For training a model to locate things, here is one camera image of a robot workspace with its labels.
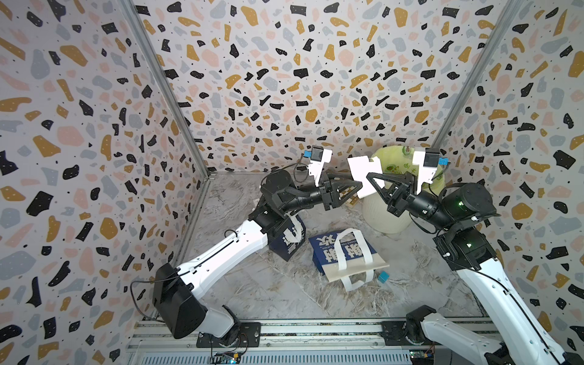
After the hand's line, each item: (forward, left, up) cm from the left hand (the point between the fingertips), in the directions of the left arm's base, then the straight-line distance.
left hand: (360, 185), depth 54 cm
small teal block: (-5, -17, -46) cm, 50 cm away
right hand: (-1, -1, +3) cm, 4 cm away
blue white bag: (-3, 0, -31) cm, 32 cm away
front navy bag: (+5, +19, -33) cm, 39 cm away
